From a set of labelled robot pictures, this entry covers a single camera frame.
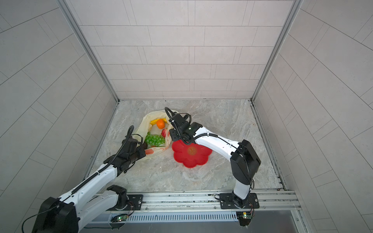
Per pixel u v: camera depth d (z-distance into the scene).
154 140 0.89
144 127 0.89
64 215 0.37
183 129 0.61
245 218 0.68
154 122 0.98
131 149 0.65
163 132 0.94
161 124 0.96
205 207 0.71
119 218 0.65
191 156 0.87
